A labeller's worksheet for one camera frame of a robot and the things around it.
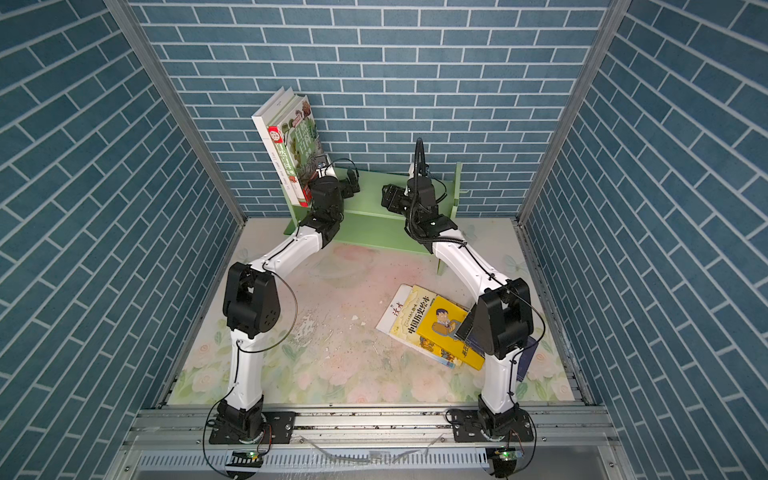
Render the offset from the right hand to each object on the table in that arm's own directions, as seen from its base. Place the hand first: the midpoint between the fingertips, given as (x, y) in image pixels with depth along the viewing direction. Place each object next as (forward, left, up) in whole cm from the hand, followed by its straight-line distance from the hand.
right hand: (390, 187), depth 86 cm
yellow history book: (-26, -8, -31) cm, 41 cm away
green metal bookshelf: (-5, +7, -11) cm, 13 cm away
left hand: (+7, +17, 0) cm, 19 cm away
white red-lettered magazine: (-24, -2, -31) cm, 39 cm away
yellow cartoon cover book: (-27, -17, -30) cm, 44 cm away
